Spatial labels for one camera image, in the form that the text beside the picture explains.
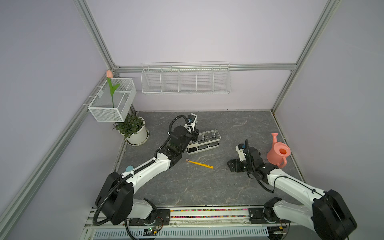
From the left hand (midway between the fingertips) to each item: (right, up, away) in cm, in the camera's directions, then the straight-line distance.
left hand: (195, 122), depth 79 cm
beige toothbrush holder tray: (+6, -11, +21) cm, 24 cm away
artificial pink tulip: (-49, +20, +7) cm, 53 cm away
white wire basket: (-51, +8, 0) cm, 52 cm away
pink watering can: (+47, -17, +5) cm, 51 cm away
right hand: (+22, -23, +8) cm, 33 cm away
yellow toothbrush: (-5, -24, +15) cm, 29 cm away
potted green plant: (-38, -4, +10) cm, 39 cm away
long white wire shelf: (-7, +30, +19) cm, 36 cm away
